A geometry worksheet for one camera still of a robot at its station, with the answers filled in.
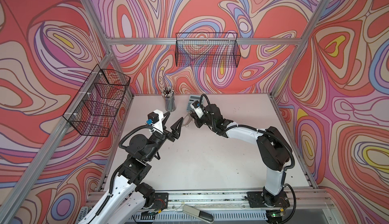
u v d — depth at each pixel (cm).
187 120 99
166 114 63
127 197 48
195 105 76
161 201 72
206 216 66
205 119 77
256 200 73
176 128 56
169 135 54
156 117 51
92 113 74
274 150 50
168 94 96
